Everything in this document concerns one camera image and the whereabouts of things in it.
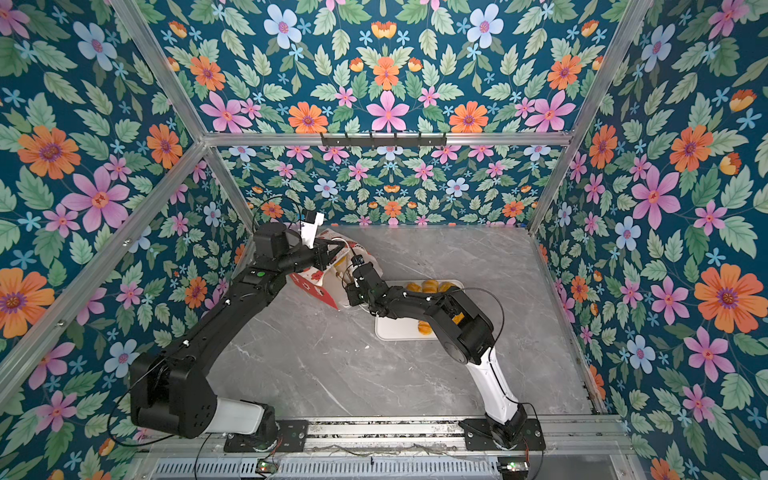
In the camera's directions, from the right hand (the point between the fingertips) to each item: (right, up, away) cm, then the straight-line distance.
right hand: (350, 283), depth 96 cm
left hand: (+3, +14, -21) cm, 25 cm away
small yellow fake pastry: (+29, -3, -37) cm, 47 cm away
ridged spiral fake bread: (+26, -1, +2) cm, 26 cm away
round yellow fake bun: (+24, -13, -6) cm, 28 cm away
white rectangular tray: (+17, -14, -5) cm, 22 cm away
